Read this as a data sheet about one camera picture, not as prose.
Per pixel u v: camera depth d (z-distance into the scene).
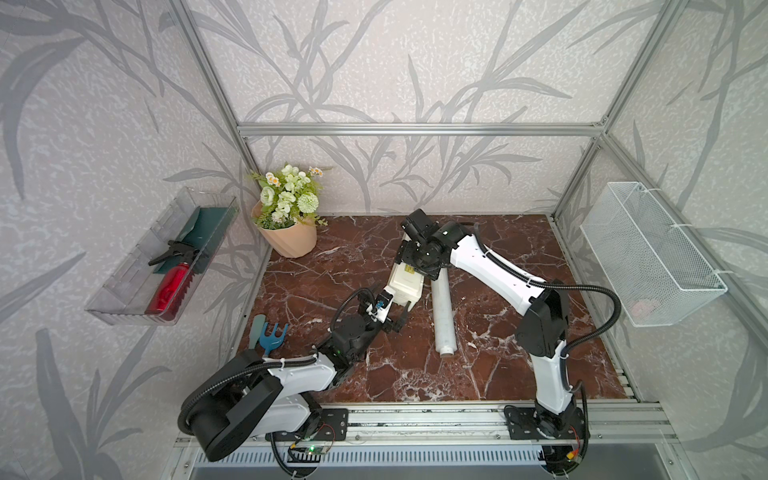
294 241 0.96
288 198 0.87
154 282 0.64
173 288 0.59
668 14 0.71
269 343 0.86
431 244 0.61
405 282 0.77
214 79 0.81
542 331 0.49
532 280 0.51
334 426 0.73
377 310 0.67
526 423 0.75
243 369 0.45
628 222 0.69
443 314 0.89
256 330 0.89
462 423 0.75
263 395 0.43
